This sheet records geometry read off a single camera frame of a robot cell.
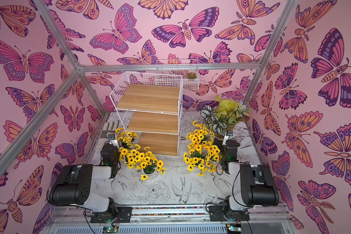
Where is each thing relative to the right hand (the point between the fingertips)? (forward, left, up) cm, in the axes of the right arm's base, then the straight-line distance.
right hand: (224, 138), depth 93 cm
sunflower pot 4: (-3, +16, +5) cm, 17 cm away
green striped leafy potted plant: (+5, +3, +14) cm, 16 cm away
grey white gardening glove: (+13, +82, -8) cm, 83 cm away
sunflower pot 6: (-15, +15, +2) cm, 21 cm away
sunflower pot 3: (-19, +46, +4) cm, 50 cm away
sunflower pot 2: (-16, +56, +4) cm, 58 cm away
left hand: (-2, +67, 0) cm, 67 cm away
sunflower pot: (-4, +62, +4) cm, 62 cm away
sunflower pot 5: (-14, +10, +3) cm, 17 cm away
